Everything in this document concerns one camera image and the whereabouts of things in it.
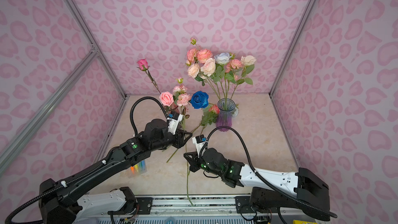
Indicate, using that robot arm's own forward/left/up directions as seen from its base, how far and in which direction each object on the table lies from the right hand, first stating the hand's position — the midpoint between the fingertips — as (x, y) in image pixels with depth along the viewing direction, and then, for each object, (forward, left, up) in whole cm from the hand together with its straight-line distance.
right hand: (184, 156), depth 70 cm
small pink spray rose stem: (+19, 0, +17) cm, 26 cm away
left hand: (+9, -3, +7) cm, 11 cm away
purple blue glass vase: (+30, -21, -12) cm, 39 cm away
